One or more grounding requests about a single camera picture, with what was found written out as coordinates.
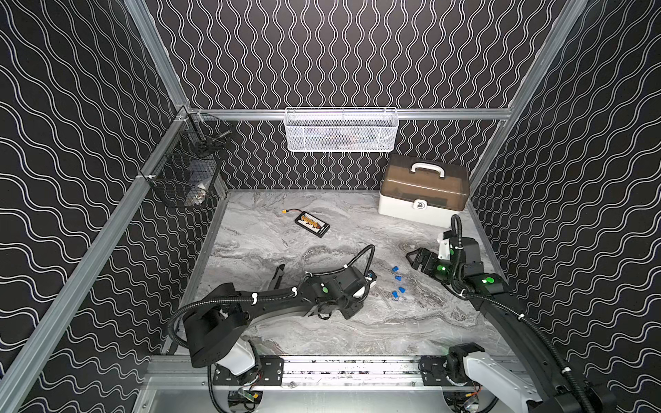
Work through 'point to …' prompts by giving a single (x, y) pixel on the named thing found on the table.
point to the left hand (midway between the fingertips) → (358, 296)
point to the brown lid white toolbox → (423, 192)
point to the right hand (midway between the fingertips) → (417, 258)
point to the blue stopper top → (395, 268)
